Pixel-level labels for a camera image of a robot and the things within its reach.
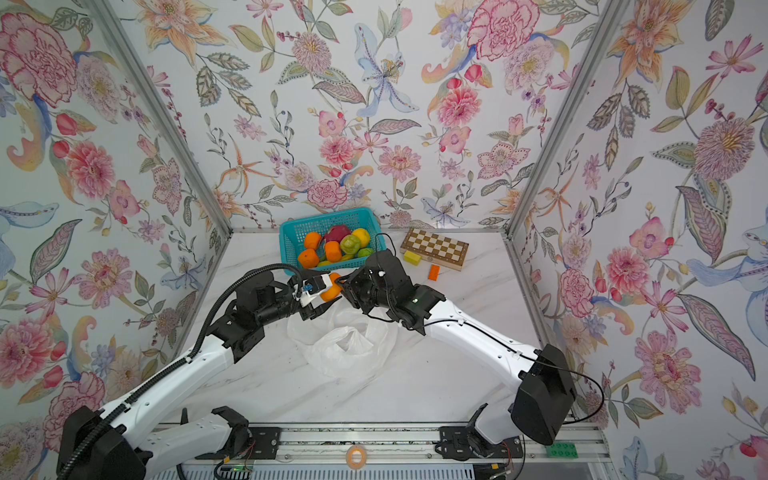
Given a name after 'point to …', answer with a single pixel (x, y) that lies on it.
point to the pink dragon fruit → (336, 233)
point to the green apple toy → (365, 252)
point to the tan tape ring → (349, 457)
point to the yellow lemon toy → (363, 236)
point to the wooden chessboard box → (437, 249)
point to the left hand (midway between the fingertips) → (334, 284)
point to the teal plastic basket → (292, 237)
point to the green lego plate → (562, 450)
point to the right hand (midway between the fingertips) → (331, 280)
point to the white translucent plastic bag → (344, 341)
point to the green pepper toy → (350, 244)
